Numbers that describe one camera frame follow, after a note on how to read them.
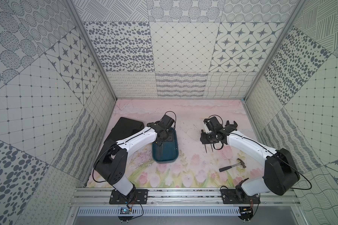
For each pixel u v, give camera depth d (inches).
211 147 29.4
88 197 29.6
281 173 16.7
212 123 27.1
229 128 40.6
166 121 27.5
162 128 25.5
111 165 17.5
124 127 39.6
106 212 27.6
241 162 33.8
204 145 36.7
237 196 25.7
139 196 29.3
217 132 25.4
